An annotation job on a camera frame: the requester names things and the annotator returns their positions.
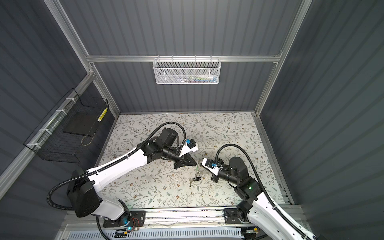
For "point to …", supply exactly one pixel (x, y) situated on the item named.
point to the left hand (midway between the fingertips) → (196, 163)
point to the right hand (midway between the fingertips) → (204, 164)
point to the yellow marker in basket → (102, 114)
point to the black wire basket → (67, 133)
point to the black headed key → (195, 179)
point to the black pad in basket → (84, 123)
